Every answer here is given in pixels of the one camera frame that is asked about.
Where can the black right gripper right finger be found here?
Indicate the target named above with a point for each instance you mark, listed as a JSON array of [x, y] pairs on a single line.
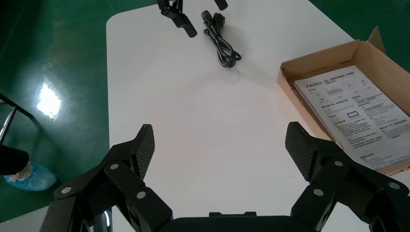
[[330, 173]]

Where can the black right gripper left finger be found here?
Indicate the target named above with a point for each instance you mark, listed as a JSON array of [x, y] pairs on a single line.
[[123, 179]]

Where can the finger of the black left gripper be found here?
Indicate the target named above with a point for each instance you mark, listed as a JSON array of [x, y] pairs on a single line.
[[177, 14], [221, 4]]

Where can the brown cardboard storage box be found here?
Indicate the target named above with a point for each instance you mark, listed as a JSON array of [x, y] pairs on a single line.
[[320, 62]]

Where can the white printed instruction sheet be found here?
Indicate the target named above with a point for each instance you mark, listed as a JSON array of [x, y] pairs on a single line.
[[355, 115]]

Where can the blue shoe cover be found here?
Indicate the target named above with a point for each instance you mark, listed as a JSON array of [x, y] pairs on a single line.
[[32, 177]]

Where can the black trouser leg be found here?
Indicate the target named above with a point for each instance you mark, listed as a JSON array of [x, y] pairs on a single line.
[[11, 158]]

